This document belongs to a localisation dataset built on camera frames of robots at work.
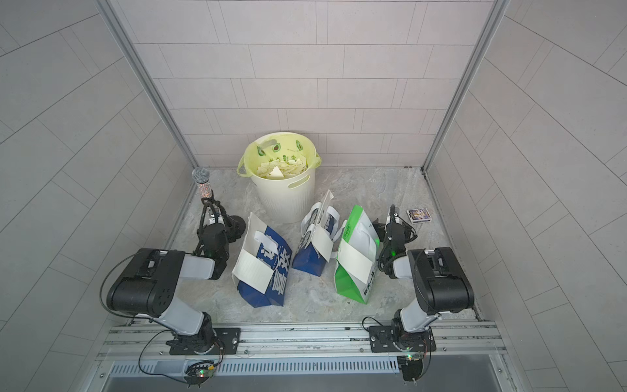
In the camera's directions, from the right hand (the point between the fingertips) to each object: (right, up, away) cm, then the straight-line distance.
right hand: (390, 217), depth 95 cm
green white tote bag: (-16, -8, -26) cm, 31 cm away
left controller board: (-60, -39, -29) cm, 78 cm away
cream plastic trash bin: (-41, +7, -7) cm, 42 cm away
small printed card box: (+13, 0, +4) cm, 13 cm away
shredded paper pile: (-42, +19, -8) cm, 47 cm away
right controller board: (0, -40, -25) cm, 47 cm away
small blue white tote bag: (-27, 0, -24) cm, 36 cm away
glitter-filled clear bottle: (-63, +15, -22) cm, 68 cm away
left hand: (-64, 0, -1) cm, 64 cm away
